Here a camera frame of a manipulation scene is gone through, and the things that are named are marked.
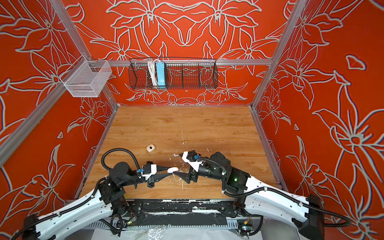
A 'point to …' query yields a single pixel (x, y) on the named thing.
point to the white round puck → (171, 169)
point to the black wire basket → (180, 74)
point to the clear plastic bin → (86, 79)
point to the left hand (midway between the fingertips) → (170, 169)
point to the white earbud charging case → (150, 148)
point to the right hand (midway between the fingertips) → (175, 164)
